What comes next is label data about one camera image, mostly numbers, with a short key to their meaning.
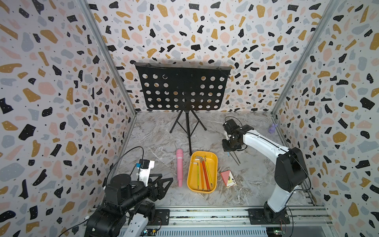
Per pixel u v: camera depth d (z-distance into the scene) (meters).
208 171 0.90
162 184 0.52
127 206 0.46
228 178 0.85
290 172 0.47
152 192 0.51
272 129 1.07
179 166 0.89
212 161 0.94
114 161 0.97
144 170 0.52
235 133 0.66
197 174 0.88
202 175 0.89
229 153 0.98
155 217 0.73
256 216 0.73
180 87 0.69
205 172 0.90
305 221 0.74
